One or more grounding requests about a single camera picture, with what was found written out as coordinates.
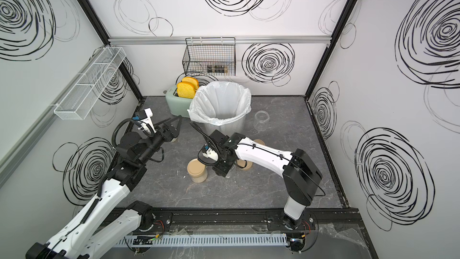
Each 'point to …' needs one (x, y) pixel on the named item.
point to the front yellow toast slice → (185, 90)
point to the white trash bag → (220, 103)
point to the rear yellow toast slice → (191, 80)
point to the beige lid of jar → (242, 162)
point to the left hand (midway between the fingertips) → (175, 118)
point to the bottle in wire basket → (217, 68)
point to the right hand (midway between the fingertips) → (221, 168)
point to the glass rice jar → (261, 120)
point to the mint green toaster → (178, 106)
